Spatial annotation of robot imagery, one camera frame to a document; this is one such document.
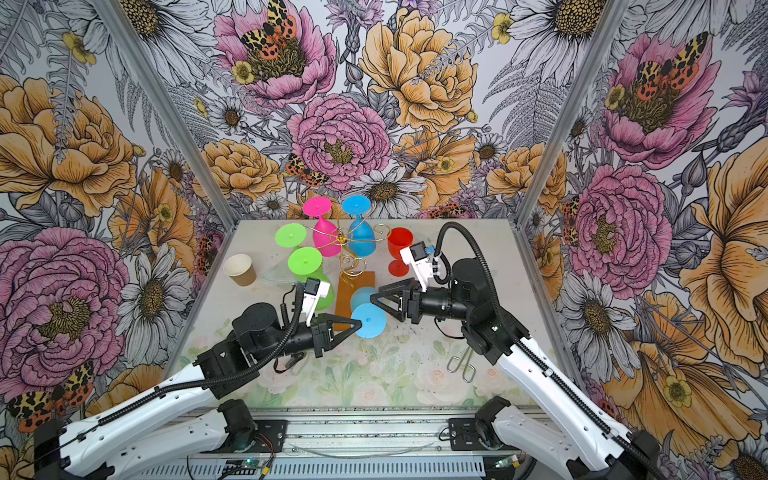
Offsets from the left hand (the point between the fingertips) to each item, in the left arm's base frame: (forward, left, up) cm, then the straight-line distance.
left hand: (360, 334), depth 64 cm
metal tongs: (+1, -29, -27) cm, 39 cm away
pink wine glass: (+24, +9, +5) cm, 26 cm away
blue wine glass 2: (+3, -2, +2) cm, 5 cm away
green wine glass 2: (+22, +17, +7) cm, 29 cm away
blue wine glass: (+31, +2, -4) cm, 32 cm away
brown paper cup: (+36, +45, -24) cm, 62 cm away
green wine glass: (+14, +12, +7) cm, 19 cm away
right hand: (+3, -4, +6) cm, 8 cm away
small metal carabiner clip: (-5, +12, +2) cm, 13 cm away
